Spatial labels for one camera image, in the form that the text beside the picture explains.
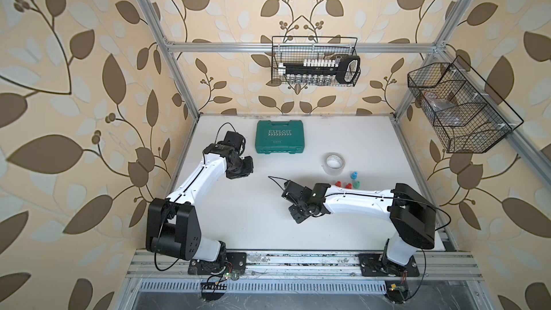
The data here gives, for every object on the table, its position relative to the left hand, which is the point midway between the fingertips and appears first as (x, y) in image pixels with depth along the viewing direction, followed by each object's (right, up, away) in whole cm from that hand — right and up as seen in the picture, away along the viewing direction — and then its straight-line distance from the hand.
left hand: (247, 168), depth 85 cm
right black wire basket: (+78, +20, -12) cm, 82 cm away
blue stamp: (+46, -4, +10) cm, 47 cm away
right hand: (+20, -17, -1) cm, 26 cm away
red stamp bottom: (+43, -8, +6) cm, 44 cm away
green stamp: (+46, -8, +6) cm, 47 cm away
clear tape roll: (+39, 0, +15) cm, 42 cm away
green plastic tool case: (+13, +13, +20) cm, 27 cm away
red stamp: (+39, -7, +6) cm, 40 cm away
